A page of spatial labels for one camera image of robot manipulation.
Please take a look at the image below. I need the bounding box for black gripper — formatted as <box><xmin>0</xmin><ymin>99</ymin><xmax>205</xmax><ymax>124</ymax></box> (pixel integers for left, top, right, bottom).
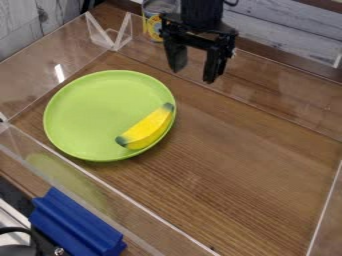
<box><xmin>161</xmin><ymin>13</ymin><xmax>238</xmax><ymax>84</ymax></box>

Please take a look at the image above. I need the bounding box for yellow toy banana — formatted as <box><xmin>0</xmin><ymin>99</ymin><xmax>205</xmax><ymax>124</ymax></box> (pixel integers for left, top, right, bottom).
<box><xmin>115</xmin><ymin>102</ymin><xmax>174</xmax><ymax>150</ymax></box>

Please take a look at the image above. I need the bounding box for green round plate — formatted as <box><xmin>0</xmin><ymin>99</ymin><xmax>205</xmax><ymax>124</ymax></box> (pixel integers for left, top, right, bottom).
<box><xmin>43</xmin><ymin>70</ymin><xmax>177</xmax><ymax>162</ymax></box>

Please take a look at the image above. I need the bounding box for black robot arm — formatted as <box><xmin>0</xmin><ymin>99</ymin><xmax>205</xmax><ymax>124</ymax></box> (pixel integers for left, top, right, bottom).
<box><xmin>161</xmin><ymin>0</ymin><xmax>239</xmax><ymax>84</ymax></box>

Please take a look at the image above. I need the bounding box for yellow labelled tin can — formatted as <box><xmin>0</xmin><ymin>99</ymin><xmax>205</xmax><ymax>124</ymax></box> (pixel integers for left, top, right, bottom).
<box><xmin>142</xmin><ymin>0</ymin><xmax>182</xmax><ymax>43</ymax></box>

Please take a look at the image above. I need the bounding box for blue plastic block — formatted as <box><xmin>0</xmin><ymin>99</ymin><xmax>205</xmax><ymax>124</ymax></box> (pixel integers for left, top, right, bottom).
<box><xmin>30</xmin><ymin>187</ymin><xmax>127</xmax><ymax>256</ymax></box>

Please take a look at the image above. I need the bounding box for clear acrylic triangle bracket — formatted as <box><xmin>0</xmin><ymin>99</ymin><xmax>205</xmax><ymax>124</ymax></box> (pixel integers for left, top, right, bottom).
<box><xmin>86</xmin><ymin>12</ymin><xmax>133</xmax><ymax>52</ymax></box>

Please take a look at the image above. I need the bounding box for black cable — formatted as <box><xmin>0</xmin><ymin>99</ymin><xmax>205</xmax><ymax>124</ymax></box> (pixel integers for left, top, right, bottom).
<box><xmin>0</xmin><ymin>226</ymin><xmax>42</xmax><ymax>256</ymax></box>

